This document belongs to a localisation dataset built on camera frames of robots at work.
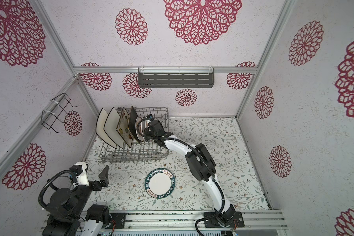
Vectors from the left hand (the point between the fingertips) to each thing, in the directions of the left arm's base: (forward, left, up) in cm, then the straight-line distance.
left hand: (98, 168), depth 66 cm
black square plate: (+43, -6, -10) cm, 44 cm away
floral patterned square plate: (+33, -1, -9) cm, 34 cm away
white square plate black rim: (+28, +10, -5) cm, 30 cm away
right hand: (+33, -16, -10) cm, 38 cm away
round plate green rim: (+2, -25, -24) cm, 35 cm away
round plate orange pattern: (+43, -10, -12) cm, 45 cm away
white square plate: (+32, +6, -8) cm, 33 cm away
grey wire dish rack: (+24, -14, -25) cm, 37 cm away
